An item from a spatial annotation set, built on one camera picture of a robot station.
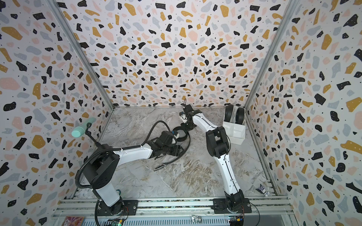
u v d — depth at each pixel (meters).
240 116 1.06
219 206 0.75
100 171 0.46
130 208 0.73
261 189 0.78
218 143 0.64
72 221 0.68
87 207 0.75
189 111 0.82
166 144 0.74
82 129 0.67
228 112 1.06
